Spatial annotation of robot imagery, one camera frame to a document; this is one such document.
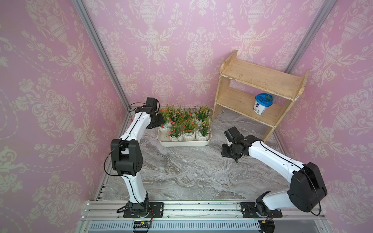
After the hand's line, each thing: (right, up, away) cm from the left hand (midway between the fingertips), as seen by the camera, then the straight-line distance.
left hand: (160, 123), depth 93 cm
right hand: (+39, -17, -8) cm, 44 cm away
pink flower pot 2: (+28, -7, +1) cm, 29 cm away
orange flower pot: (+4, +7, +3) cm, 9 cm away
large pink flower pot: (+10, +5, +1) cm, 11 cm away
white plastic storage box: (+2, -12, +3) cm, 12 cm away
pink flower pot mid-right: (+10, -6, -1) cm, 12 cm away
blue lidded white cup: (+60, +13, -12) cm, 63 cm away
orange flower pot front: (+19, -4, -4) cm, 20 cm away
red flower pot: (+18, +5, +6) cm, 20 cm away
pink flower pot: (+27, +8, +4) cm, 28 cm away
